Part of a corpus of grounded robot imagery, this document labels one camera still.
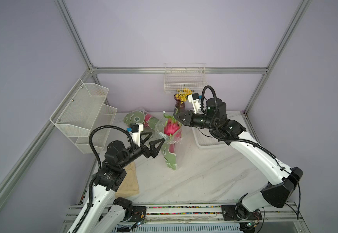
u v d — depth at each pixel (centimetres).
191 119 57
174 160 74
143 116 104
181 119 62
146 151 55
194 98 60
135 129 54
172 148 70
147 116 105
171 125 71
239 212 65
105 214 58
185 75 93
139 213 73
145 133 66
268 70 93
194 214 75
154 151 56
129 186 83
